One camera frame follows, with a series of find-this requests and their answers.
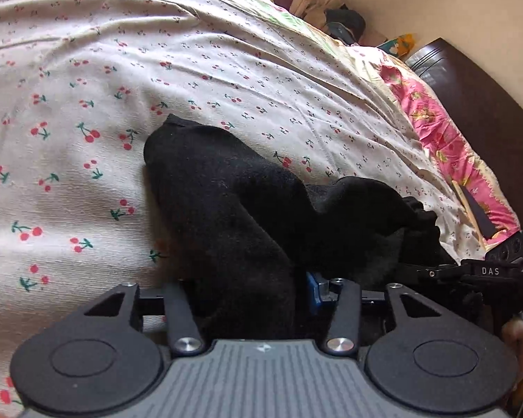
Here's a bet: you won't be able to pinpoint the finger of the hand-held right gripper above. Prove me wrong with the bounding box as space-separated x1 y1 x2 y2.
401 262 463 291

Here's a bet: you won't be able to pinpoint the wooden stick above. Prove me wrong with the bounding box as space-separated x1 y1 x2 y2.
451 180 484 245

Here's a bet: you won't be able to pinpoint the black pants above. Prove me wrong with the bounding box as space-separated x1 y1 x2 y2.
143 113 459 342

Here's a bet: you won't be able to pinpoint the dark bag by curtain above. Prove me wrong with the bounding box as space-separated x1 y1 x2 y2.
325 8 367 47

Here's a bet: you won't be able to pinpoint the yellow green printed box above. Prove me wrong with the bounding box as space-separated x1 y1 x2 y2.
379 34 417 60

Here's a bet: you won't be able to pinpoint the person's right hand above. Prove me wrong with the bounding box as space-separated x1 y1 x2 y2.
501 316 523 384

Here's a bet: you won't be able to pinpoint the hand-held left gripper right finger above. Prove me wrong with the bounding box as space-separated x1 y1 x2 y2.
306 271 443 355

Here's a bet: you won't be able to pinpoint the pink floral bed sheet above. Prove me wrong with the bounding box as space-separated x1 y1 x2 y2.
244 0 522 245

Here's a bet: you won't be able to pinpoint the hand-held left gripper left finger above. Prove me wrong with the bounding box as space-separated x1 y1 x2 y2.
84 282 203 355

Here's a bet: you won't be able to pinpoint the cherry print bed sheet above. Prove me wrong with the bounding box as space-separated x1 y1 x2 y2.
0 0 484 418

